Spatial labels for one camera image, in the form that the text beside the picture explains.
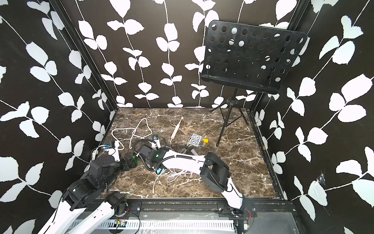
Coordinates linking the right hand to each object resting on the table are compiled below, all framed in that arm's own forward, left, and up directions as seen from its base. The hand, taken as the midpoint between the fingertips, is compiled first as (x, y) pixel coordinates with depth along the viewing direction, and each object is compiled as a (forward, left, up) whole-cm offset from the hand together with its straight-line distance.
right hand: (152, 153), depth 83 cm
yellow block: (+15, -33, -10) cm, 38 cm away
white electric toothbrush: (+6, -25, -10) cm, 27 cm away
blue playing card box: (+14, -25, -8) cm, 30 cm away
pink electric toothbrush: (+24, -11, -10) cm, 28 cm away
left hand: (-6, +7, +13) cm, 15 cm away
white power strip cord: (+20, +21, -10) cm, 30 cm away
